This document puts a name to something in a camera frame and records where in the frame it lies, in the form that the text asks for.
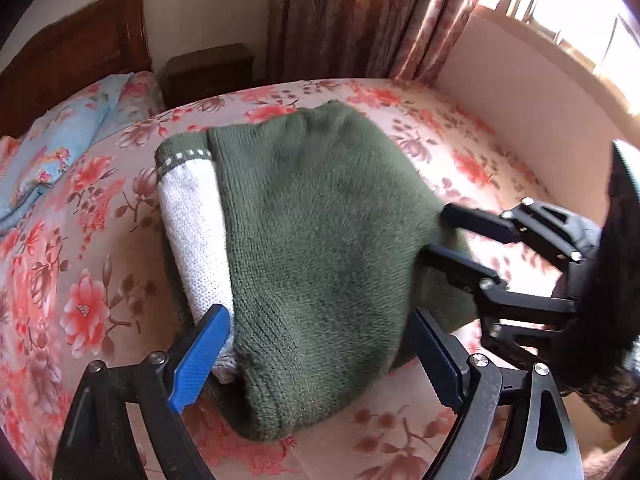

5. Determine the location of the floral pink curtain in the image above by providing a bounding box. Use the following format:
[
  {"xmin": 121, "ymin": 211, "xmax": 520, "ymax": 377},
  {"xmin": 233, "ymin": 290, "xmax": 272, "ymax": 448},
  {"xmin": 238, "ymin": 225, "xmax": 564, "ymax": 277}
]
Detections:
[{"xmin": 266, "ymin": 0, "xmax": 480, "ymax": 84}]

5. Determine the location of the bright window frame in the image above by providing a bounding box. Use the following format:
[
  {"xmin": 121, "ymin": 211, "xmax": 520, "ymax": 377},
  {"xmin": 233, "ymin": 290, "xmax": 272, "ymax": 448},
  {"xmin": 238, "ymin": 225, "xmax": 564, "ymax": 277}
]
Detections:
[{"xmin": 480, "ymin": 0, "xmax": 639, "ymax": 110}]

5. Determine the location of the floral pink bed sheet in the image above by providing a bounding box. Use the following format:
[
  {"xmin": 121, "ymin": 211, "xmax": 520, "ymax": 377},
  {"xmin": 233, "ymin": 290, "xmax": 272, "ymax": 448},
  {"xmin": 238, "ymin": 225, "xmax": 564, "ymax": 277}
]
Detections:
[{"xmin": 1, "ymin": 75, "xmax": 548, "ymax": 479}]

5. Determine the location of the light blue floral pillow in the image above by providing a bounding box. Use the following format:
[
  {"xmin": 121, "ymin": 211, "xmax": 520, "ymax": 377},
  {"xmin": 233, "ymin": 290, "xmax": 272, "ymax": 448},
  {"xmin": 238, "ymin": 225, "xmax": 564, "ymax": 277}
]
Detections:
[{"xmin": 0, "ymin": 71, "xmax": 134, "ymax": 233}]

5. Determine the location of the dark wooden headboard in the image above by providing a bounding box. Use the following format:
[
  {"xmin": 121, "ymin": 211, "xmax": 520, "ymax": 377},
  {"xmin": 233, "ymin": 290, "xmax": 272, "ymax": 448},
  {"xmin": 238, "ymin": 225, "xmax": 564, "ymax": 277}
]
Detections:
[{"xmin": 1, "ymin": 0, "xmax": 152, "ymax": 138}]

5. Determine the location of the green knit sweater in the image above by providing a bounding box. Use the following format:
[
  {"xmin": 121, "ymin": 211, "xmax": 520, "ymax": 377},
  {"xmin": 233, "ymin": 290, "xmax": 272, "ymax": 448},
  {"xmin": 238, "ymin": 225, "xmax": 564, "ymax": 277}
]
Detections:
[{"xmin": 155, "ymin": 101, "xmax": 475, "ymax": 441}]

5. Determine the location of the dark wooden nightstand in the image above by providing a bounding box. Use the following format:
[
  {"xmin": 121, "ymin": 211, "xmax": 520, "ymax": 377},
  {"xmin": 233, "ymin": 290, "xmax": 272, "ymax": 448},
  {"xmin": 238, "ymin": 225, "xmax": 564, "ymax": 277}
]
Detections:
[{"xmin": 158, "ymin": 44, "xmax": 254, "ymax": 108}]

